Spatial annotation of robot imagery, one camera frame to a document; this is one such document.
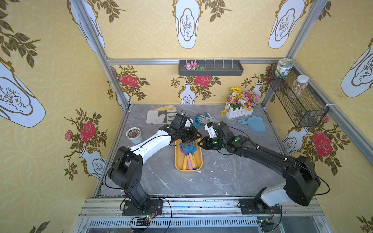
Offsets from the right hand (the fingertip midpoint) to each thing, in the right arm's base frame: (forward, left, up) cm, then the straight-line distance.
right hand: (201, 140), depth 83 cm
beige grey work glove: (+30, +30, -14) cm, 45 cm away
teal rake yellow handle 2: (0, +6, -11) cm, 13 cm away
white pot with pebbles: (+7, +44, -7) cm, 45 cm away
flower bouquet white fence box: (+30, -27, 0) cm, 41 cm away
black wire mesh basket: (+15, -57, +11) cm, 60 cm away
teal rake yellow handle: (-1, +9, -10) cm, 13 cm away
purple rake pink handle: (-7, +7, -12) cm, 15 cm away
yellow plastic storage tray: (-5, +13, -13) cm, 19 cm away
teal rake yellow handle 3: (+12, +3, +1) cm, 12 cm away
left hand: (+4, +3, -1) cm, 5 cm away
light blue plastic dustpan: (+26, -42, -17) cm, 52 cm away
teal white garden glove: (+25, 0, -14) cm, 29 cm away
